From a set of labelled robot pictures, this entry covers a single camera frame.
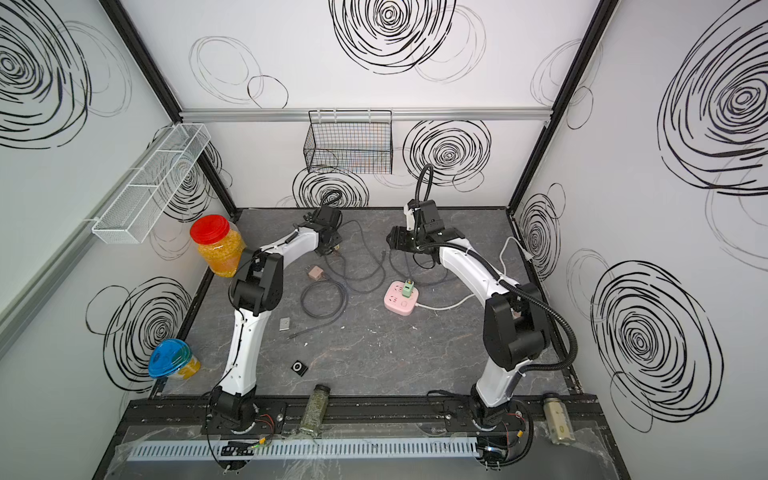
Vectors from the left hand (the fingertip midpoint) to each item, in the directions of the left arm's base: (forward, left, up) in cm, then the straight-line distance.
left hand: (333, 240), depth 110 cm
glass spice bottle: (-56, -4, +2) cm, 56 cm away
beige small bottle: (-56, -63, +3) cm, 84 cm away
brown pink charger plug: (-15, +4, +1) cm, 16 cm away
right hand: (-13, -23, +18) cm, 32 cm away
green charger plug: (-23, -27, +7) cm, 36 cm away
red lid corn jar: (-13, +32, +13) cm, 37 cm away
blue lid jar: (-46, +33, +8) cm, 57 cm away
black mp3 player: (-45, +3, 0) cm, 45 cm away
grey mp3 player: (-33, +10, 0) cm, 34 cm away
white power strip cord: (-22, -48, +1) cm, 53 cm away
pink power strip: (-26, -23, +2) cm, 35 cm away
